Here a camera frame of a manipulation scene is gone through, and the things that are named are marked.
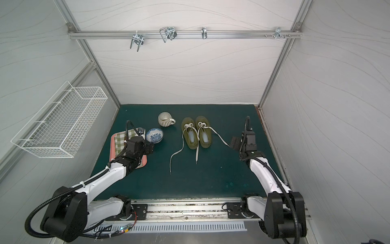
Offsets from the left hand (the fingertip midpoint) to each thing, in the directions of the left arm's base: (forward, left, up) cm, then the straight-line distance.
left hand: (143, 141), depth 87 cm
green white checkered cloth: (+6, +20, -10) cm, 23 cm away
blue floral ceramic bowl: (+11, -2, -10) cm, 14 cm away
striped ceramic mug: (+25, -7, -10) cm, 28 cm away
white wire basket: (-7, +31, +20) cm, 38 cm away
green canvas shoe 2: (+16, -35, -5) cm, 39 cm away
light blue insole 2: (+7, -37, -8) cm, 39 cm away
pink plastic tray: (+1, +24, -10) cm, 26 cm away
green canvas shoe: (+16, -25, -5) cm, 30 cm away
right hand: (+2, -58, 0) cm, 58 cm away
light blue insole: (+10, -27, -9) cm, 30 cm away
